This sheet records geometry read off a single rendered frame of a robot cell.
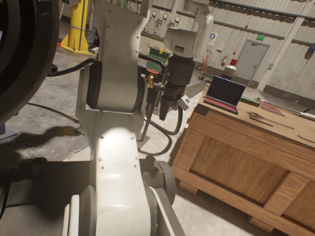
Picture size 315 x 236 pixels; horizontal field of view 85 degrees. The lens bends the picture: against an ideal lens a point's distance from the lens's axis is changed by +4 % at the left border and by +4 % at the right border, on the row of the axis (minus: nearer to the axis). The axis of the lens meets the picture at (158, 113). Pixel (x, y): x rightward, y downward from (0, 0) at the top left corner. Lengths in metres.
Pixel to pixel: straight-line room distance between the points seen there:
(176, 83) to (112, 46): 0.22
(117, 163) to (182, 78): 0.32
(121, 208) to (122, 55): 0.39
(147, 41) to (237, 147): 6.12
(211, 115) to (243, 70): 9.94
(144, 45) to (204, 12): 6.30
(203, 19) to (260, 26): 10.46
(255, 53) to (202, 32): 10.24
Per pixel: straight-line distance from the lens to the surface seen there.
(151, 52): 3.63
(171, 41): 0.55
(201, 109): 0.78
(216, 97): 0.96
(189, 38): 0.53
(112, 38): 0.54
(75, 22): 4.12
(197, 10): 0.53
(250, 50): 10.73
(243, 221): 1.07
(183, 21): 6.83
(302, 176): 0.95
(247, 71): 10.69
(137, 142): 1.18
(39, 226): 0.58
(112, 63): 0.51
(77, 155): 1.02
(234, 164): 0.90
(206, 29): 0.52
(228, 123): 0.79
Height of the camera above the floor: 0.65
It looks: 21 degrees down
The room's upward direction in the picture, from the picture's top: 18 degrees clockwise
